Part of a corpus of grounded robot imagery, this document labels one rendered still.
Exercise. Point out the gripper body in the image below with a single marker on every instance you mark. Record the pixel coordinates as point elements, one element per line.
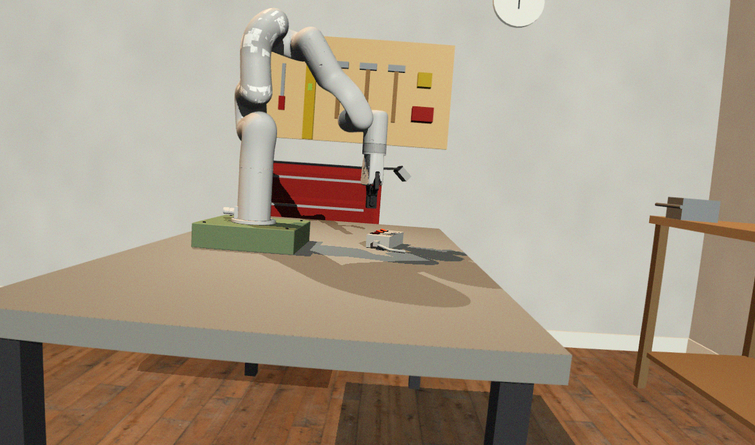
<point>372,162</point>

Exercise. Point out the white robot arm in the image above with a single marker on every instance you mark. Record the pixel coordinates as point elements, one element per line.
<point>269,30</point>

